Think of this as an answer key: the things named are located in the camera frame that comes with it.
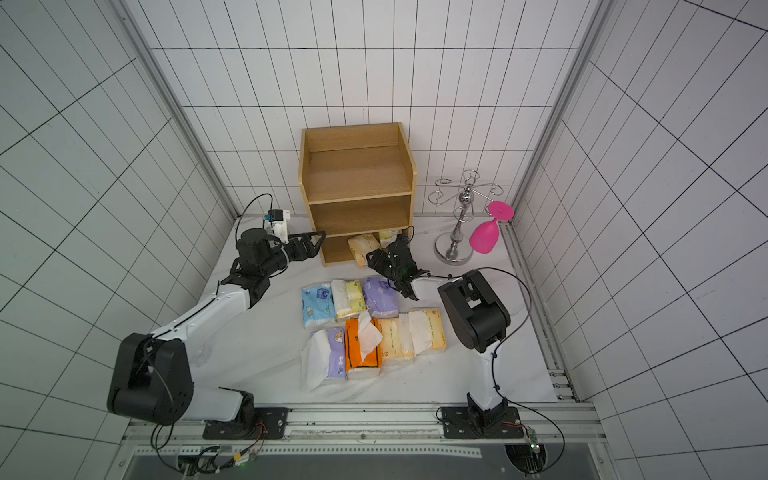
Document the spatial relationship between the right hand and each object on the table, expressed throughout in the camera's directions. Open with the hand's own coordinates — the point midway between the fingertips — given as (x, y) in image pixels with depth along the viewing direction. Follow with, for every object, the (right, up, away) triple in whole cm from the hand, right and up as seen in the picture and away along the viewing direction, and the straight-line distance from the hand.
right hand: (359, 259), depth 97 cm
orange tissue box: (+3, -22, -17) cm, 28 cm away
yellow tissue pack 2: (+10, +7, +7) cm, 14 cm away
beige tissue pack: (+12, -21, -15) cm, 29 cm away
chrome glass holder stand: (+33, +3, +11) cm, 35 cm away
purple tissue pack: (+8, -12, -7) cm, 16 cm away
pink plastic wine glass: (+40, +8, -6) cm, 41 cm away
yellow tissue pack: (0, +5, +5) cm, 7 cm away
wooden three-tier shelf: (+1, +24, -11) cm, 27 cm away
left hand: (-12, +7, -13) cm, 19 cm away
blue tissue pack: (-12, -13, -7) cm, 19 cm away
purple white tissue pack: (-8, -25, -19) cm, 32 cm away
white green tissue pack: (-3, -11, -6) cm, 13 cm away
